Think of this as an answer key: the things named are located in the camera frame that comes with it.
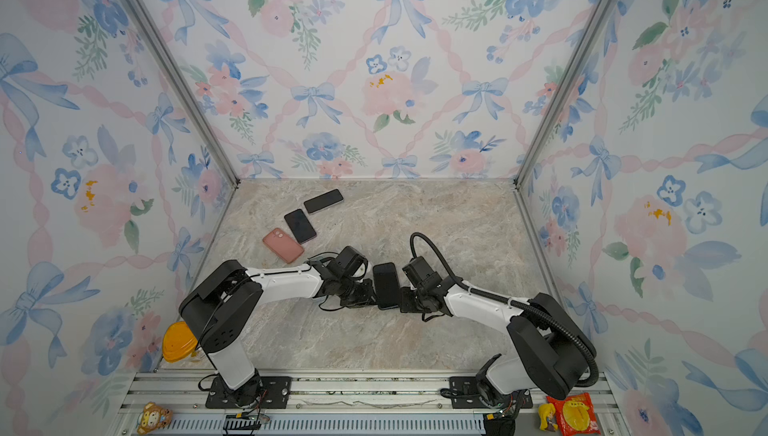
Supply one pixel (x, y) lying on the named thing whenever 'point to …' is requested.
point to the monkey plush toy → (153, 417)
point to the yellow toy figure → (547, 415)
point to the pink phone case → (283, 245)
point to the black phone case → (387, 286)
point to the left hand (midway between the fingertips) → (380, 300)
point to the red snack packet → (575, 415)
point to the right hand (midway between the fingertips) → (402, 301)
